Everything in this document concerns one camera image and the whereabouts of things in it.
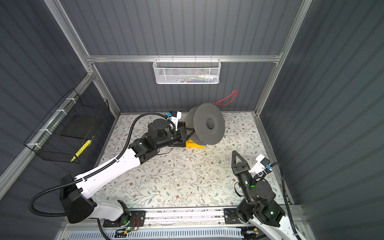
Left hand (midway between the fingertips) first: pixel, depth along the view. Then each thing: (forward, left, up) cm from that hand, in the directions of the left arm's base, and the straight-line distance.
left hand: (195, 129), depth 68 cm
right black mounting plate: (-31, -16, -32) cm, 47 cm away
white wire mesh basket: (+73, +2, -11) cm, 74 cm away
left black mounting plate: (-29, +32, -32) cm, 54 cm away
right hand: (-12, -16, -3) cm, 21 cm away
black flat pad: (+12, +62, -8) cm, 63 cm away
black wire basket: (-4, +64, 0) cm, 64 cm away
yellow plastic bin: (+11, +3, -27) cm, 29 cm away
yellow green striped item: (-4, +53, -7) cm, 54 cm away
